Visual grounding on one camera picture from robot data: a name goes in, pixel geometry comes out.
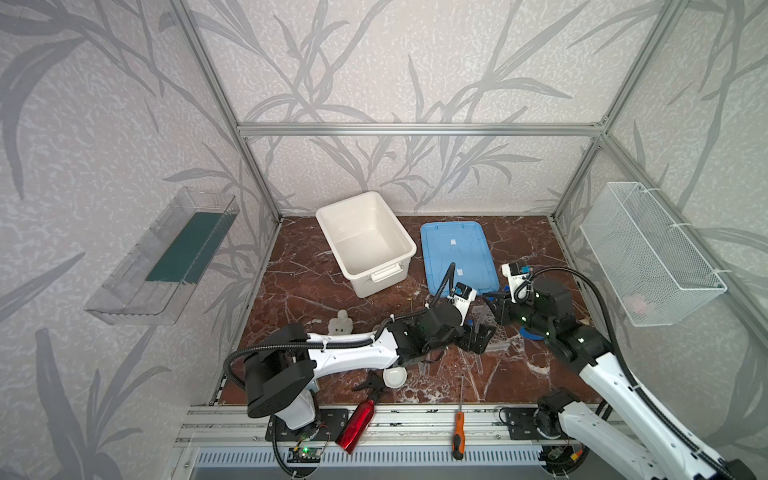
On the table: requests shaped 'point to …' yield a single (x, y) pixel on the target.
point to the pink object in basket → (635, 303)
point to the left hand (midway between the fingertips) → (487, 318)
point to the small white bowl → (395, 377)
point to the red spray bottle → (358, 425)
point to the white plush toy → (341, 325)
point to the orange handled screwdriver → (458, 438)
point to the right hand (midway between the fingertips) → (486, 286)
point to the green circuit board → (304, 455)
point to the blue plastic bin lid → (464, 243)
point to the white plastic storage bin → (372, 246)
